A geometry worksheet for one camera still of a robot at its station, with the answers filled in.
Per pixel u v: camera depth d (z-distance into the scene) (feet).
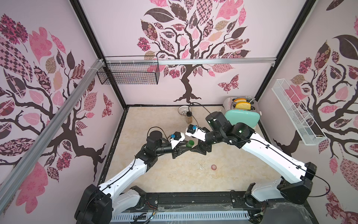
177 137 2.01
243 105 3.05
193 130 1.81
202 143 1.87
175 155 2.16
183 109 3.73
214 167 2.81
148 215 2.30
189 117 3.39
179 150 2.11
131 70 4.48
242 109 3.13
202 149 1.87
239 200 2.39
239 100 3.20
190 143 2.23
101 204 1.26
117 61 3.00
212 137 1.83
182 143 2.25
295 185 1.31
